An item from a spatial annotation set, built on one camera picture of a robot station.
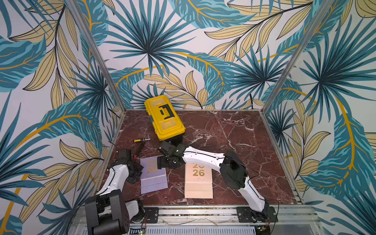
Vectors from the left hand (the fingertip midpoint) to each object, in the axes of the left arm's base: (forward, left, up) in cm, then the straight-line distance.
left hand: (142, 174), depth 85 cm
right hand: (+4, -12, +3) cm, 13 cm away
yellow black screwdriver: (+23, +7, 0) cm, 24 cm away
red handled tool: (+11, +7, -1) cm, 13 cm away
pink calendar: (-5, -32, +4) cm, 33 cm away
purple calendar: (-2, -6, -2) cm, 7 cm away
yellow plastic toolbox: (+26, -13, +15) cm, 32 cm away
